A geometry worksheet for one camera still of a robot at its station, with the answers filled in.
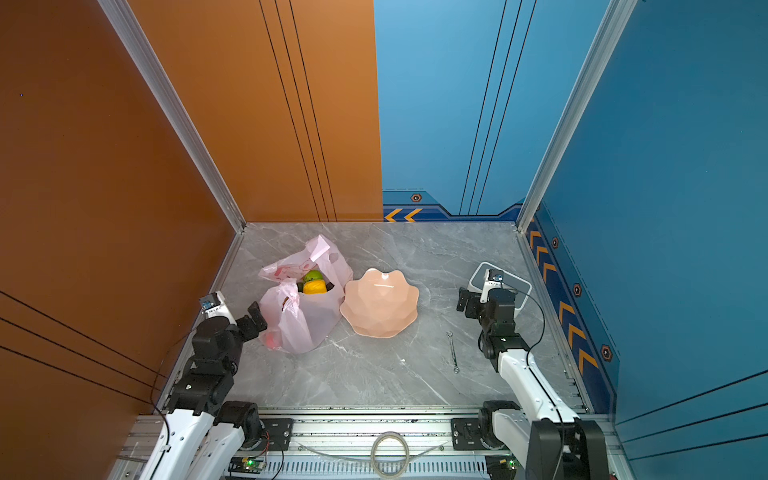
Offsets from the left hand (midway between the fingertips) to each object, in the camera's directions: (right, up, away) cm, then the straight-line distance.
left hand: (241, 307), depth 77 cm
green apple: (+13, +7, +18) cm, 24 cm away
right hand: (+64, +3, +10) cm, 64 cm away
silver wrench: (+58, -19, +8) cm, 61 cm away
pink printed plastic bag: (+18, -1, -11) cm, 21 cm away
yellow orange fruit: (+15, +4, +14) cm, 21 cm away
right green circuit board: (+68, -35, -7) cm, 77 cm away
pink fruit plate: (+35, -2, +18) cm, 40 cm away
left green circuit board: (+4, -36, -6) cm, 37 cm away
